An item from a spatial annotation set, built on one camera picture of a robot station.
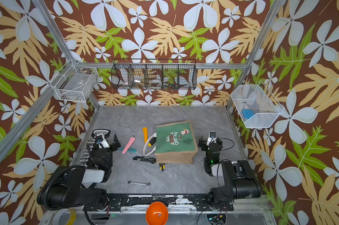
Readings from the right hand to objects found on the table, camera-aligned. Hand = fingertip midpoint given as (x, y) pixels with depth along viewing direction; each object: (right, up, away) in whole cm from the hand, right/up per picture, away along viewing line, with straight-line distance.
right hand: (209, 136), depth 91 cm
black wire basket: (-39, +44, +6) cm, 59 cm away
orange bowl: (-33, -37, -20) cm, 54 cm away
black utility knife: (-39, -14, -3) cm, 42 cm away
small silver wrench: (-39, -26, -11) cm, 48 cm away
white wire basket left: (-86, +34, -5) cm, 93 cm away
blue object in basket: (+19, +15, -11) cm, 27 cm away
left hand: (-65, +1, -5) cm, 65 cm away
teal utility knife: (-54, -9, +4) cm, 55 cm away
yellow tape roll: (-80, -39, -21) cm, 91 cm away
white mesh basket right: (+26, +20, -7) cm, 34 cm away
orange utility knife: (-45, +3, +13) cm, 47 cm away
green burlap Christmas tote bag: (-23, -4, -8) cm, 24 cm away
